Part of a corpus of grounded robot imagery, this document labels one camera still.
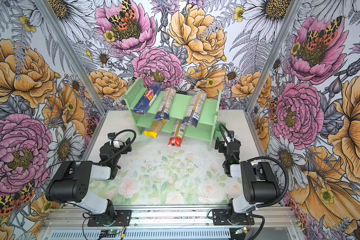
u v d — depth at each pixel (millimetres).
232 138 781
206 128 985
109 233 706
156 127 916
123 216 745
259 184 459
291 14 738
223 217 739
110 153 725
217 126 804
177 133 889
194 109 811
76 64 925
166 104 832
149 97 852
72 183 460
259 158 536
